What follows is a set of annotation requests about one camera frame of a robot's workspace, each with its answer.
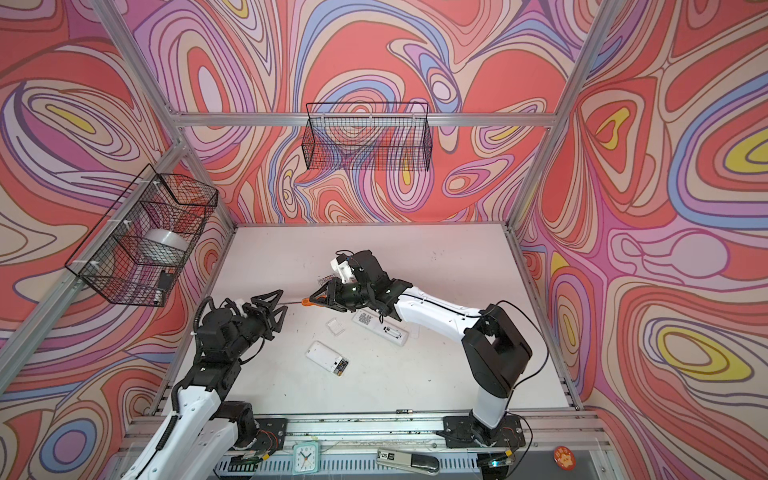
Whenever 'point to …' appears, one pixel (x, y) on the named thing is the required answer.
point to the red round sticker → (564, 458)
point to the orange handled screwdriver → (306, 302)
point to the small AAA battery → (404, 411)
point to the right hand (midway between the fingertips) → (316, 306)
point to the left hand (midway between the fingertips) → (288, 295)
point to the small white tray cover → (335, 326)
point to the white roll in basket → (167, 238)
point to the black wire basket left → (138, 251)
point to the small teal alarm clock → (306, 458)
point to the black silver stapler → (421, 463)
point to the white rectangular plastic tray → (327, 357)
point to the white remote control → (383, 326)
